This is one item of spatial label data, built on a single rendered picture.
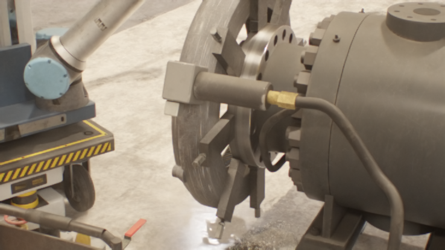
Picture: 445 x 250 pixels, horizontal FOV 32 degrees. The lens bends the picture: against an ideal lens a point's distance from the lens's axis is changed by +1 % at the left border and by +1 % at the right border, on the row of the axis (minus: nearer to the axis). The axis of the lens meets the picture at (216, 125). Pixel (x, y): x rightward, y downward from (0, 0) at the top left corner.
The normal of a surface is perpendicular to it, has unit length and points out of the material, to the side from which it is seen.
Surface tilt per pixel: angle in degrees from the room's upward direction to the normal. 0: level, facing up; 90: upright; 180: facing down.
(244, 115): 85
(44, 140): 0
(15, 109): 0
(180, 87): 67
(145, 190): 0
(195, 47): 53
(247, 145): 111
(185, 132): 89
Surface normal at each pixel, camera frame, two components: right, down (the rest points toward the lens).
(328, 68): -0.29, -0.34
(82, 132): 0.01, -0.91
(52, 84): -0.04, 0.46
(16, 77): 0.62, 0.33
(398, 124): -0.37, 0.04
